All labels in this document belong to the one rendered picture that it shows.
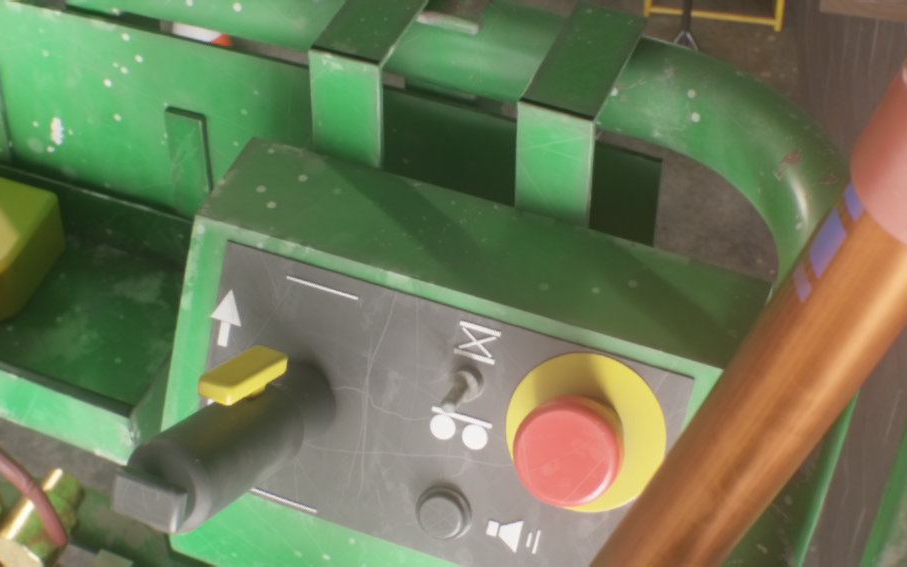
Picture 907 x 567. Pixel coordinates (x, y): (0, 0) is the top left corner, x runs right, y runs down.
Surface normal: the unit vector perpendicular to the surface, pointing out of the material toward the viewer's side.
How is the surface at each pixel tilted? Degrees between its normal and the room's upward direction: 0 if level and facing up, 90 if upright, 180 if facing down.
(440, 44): 63
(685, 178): 0
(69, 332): 0
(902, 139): 80
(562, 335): 58
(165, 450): 35
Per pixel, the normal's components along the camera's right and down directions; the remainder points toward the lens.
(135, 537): -0.18, -0.31
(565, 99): 0.00, -0.69
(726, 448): -0.73, 0.40
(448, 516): -0.32, 0.20
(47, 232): 0.93, 0.27
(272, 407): 0.68, -0.63
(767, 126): -0.39, -0.44
